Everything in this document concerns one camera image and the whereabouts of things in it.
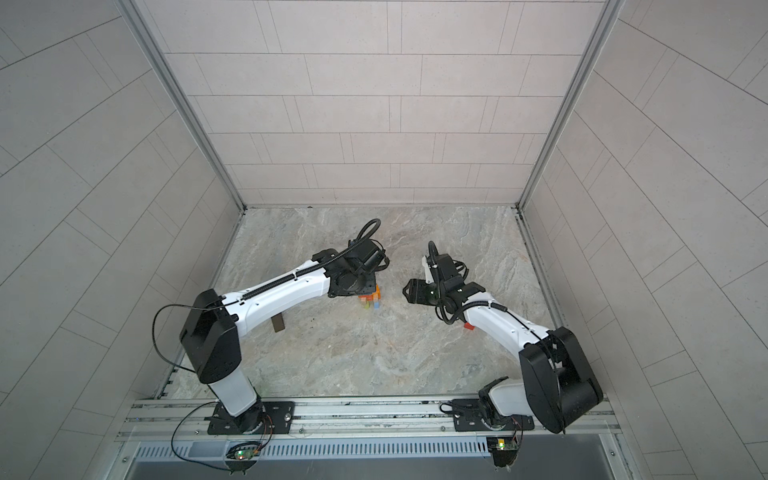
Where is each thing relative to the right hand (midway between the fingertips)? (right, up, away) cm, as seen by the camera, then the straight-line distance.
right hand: (410, 292), depth 86 cm
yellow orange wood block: (-10, 0, -1) cm, 10 cm away
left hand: (-9, +3, -2) cm, 10 cm away
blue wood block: (-10, -4, +3) cm, 11 cm away
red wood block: (-13, -1, -2) cm, 13 cm away
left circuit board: (-38, -31, -21) cm, 54 cm away
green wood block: (-13, -5, +3) cm, 14 cm away
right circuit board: (+21, -33, -18) cm, 43 cm away
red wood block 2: (+17, -10, +1) cm, 20 cm away
